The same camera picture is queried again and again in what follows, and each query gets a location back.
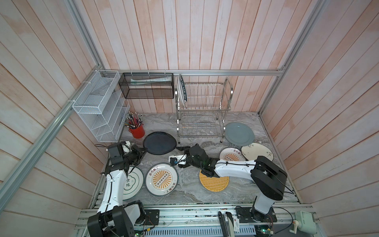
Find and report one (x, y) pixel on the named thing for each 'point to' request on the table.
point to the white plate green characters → (134, 184)
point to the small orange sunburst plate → (231, 153)
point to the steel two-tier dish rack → (204, 115)
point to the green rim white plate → (182, 91)
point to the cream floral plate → (251, 151)
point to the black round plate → (159, 143)
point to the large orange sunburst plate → (161, 179)
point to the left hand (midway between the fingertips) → (148, 150)
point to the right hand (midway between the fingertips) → (176, 150)
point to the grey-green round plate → (239, 134)
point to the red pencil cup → (138, 133)
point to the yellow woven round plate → (215, 184)
